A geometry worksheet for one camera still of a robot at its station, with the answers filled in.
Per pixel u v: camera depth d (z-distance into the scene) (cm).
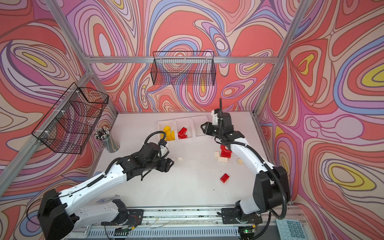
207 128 73
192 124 103
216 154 94
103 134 86
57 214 38
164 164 69
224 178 86
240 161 91
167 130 106
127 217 71
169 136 104
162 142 68
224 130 64
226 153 97
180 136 98
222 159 91
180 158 93
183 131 99
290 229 69
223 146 99
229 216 73
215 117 76
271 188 42
